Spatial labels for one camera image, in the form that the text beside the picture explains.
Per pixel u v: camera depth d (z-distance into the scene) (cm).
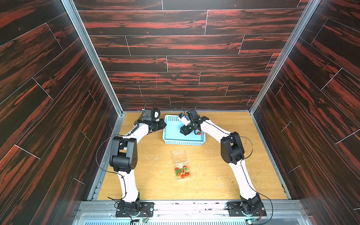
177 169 87
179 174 85
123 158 52
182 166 89
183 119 93
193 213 73
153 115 80
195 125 78
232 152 62
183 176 84
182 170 86
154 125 84
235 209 73
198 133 102
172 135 101
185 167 88
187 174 86
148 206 75
